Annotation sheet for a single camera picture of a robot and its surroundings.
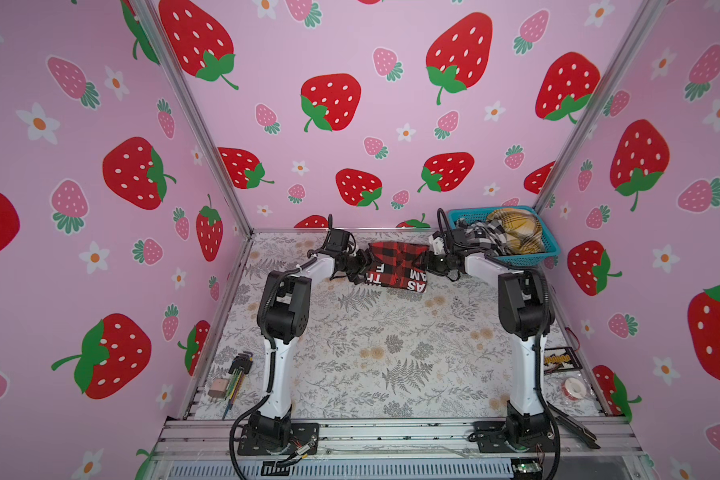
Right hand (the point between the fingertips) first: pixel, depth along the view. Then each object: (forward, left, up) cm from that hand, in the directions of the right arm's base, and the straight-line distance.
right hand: (418, 263), depth 105 cm
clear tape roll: (-36, -44, -5) cm, 57 cm away
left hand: (-5, +13, +3) cm, 14 cm away
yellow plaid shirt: (+16, -38, +5) cm, 41 cm away
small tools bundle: (-42, +49, -2) cm, 65 cm away
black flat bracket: (-46, -41, -5) cm, 62 cm away
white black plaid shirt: (+14, -25, +4) cm, 28 cm away
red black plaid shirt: (-3, +8, +1) cm, 9 cm away
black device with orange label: (-28, -43, -5) cm, 51 cm away
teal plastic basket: (+6, -40, 0) cm, 41 cm away
